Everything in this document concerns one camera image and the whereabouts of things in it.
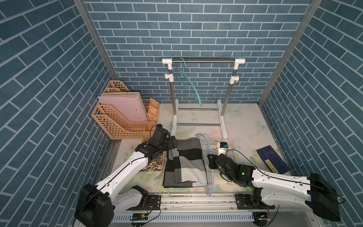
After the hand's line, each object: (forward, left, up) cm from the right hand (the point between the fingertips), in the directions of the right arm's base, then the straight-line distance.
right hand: (207, 157), depth 80 cm
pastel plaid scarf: (+12, -22, -11) cm, 27 cm away
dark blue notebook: (+6, -42, -10) cm, 44 cm away
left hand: (+6, +20, +3) cm, 21 cm away
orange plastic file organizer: (+13, +57, +7) cm, 59 cm away
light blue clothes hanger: (-14, -3, -9) cm, 17 cm away
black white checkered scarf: (-4, +13, -6) cm, 15 cm away
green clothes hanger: (+22, +7, +25) cm, 34 cm away
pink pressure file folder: (+23, +51, +12) cm, 57 cm away
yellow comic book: (-3, +32, -9) cm, 33 cm away
